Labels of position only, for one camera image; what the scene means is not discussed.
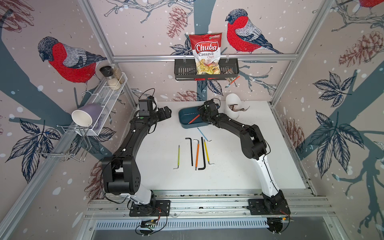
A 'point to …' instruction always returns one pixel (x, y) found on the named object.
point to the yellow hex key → (208, 158)
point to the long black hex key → (202, 168)
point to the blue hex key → (208, 140)
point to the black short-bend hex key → (191, 150)
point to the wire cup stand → (67, 140)
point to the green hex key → (179, 154)
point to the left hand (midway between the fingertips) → (167, 108)
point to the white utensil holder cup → (233, 105)
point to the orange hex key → (197, 153)
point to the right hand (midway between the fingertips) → (195, 108)
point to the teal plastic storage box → (187, 114)
